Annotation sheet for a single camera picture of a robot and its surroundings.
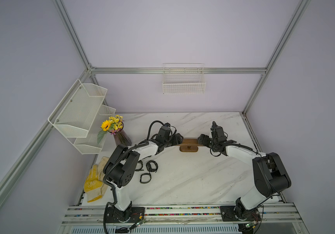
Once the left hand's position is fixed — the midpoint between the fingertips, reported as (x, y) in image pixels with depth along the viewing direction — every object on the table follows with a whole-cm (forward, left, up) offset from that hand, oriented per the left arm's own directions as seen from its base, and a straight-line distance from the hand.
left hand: (179, 140), depth 94 cm
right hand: (-1, -16, -2) cm, 16 cm away
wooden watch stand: (-1, -7, -5) cm, 9 cm away
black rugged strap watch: (-18, +24, -7) cm, 31 cm away
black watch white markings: (-16, +19, -5) cm, 26 cm away
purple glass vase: (-2, +37, +4) cm, 37 cm away
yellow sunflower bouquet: (-1, +38, +16) cm, 42 cm away
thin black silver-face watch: (-21, +21, -7) cm, 30 cm away
